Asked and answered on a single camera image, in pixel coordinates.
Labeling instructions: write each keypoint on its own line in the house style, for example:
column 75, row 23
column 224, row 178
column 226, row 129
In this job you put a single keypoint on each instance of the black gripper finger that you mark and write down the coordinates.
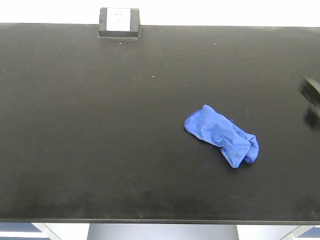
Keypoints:
column 311, row 91
column 313, row 117

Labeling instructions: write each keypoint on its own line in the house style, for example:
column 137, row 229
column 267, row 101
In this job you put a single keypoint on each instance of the blue cloth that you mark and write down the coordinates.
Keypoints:
column 220, row 132

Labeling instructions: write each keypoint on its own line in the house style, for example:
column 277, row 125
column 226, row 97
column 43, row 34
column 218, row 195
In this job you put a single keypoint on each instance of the black socket box white plate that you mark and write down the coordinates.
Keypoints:
column 118, row 21

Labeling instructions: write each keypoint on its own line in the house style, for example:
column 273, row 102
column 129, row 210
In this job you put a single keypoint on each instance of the dark-top bench with blue cabinets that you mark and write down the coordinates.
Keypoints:
column 100, row 125

